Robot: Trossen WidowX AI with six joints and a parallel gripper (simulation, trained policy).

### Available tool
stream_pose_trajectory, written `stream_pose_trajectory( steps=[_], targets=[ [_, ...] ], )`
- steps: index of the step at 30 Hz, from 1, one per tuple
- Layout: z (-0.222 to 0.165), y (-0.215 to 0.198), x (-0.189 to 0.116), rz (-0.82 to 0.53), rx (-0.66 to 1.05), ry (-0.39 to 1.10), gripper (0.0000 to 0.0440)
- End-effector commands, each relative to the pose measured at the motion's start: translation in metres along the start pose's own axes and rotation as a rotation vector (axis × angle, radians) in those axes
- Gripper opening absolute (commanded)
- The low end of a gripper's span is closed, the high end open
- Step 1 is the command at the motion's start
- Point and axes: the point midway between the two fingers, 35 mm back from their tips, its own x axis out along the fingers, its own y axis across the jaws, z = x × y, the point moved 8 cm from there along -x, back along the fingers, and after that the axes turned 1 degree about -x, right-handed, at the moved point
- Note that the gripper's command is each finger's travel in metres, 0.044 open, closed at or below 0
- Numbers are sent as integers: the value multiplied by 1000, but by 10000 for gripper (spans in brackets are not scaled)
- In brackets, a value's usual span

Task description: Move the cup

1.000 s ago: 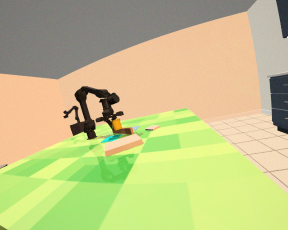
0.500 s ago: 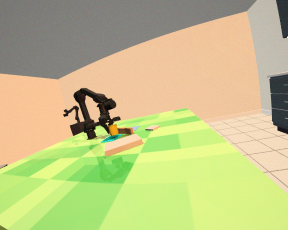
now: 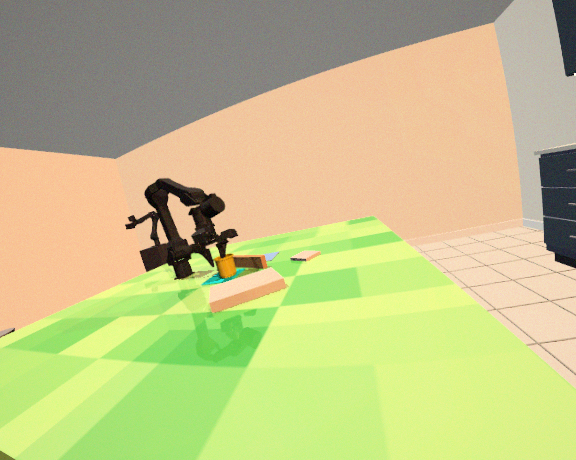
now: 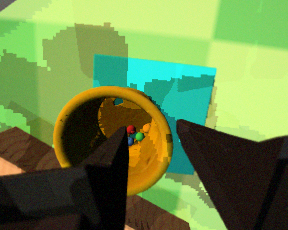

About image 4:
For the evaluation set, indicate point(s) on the red marble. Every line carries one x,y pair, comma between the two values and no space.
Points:
131,129

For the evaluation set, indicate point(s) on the blue marble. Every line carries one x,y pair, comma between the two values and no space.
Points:
130,141

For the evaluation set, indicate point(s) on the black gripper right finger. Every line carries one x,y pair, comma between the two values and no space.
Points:
240,176

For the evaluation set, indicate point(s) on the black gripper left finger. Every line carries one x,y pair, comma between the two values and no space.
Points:
96,188

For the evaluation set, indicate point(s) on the yellow cup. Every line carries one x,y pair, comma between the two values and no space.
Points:
91,117

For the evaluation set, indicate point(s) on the green marble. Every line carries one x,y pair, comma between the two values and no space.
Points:
140,136

